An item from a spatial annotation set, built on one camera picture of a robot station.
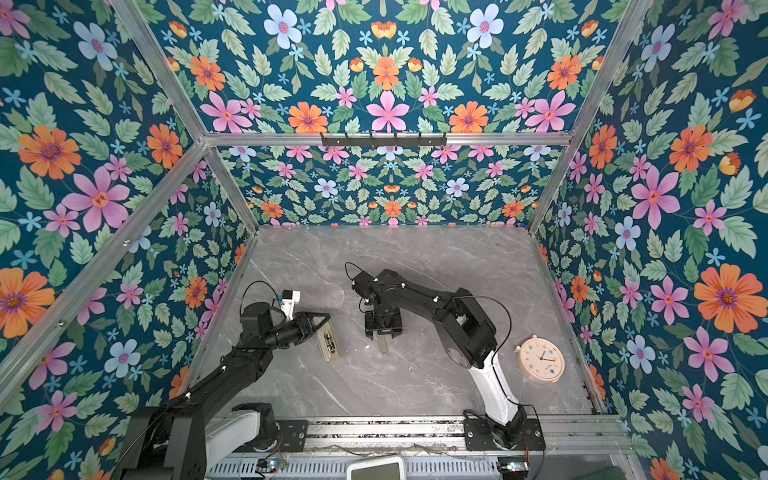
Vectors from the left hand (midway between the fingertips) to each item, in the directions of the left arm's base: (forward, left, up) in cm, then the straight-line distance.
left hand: (330, 313), depth 80 cm
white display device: (-35, -15, -10) cm, 39 cm away
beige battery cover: (-3, -14, -15) cm, 20 cm away
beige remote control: (-6, +1, -5) cm, 8 cm away
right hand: (-2, -12, -12) cm, 17 cm away
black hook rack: (+47, -25, +23) cm, 58 cm away
